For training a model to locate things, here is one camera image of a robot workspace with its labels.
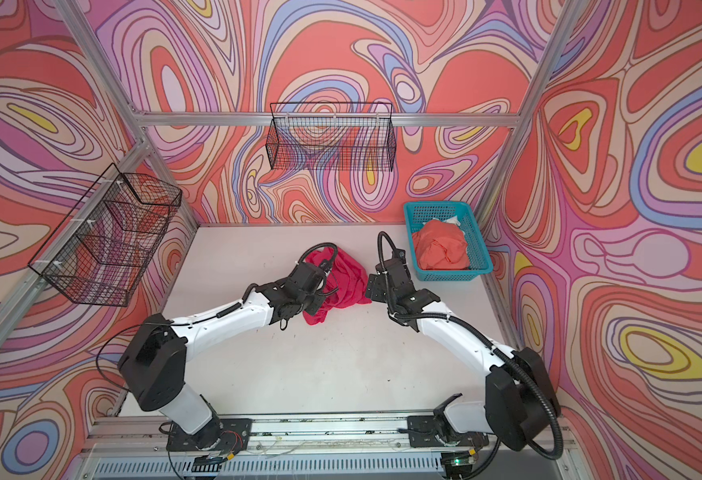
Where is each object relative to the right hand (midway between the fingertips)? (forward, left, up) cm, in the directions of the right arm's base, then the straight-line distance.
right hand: (385, 289), depth 86 cm
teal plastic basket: (+39, -18, -5) cm, 43 cm away
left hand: (+2, +20, 0) cm, 20 cm away
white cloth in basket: (+36, -31, -8) cm, 49 cm away
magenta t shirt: (+4, +12, -3) cm, 13 cm away
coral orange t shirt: (+21, -22, -5) cm, 31 cm away
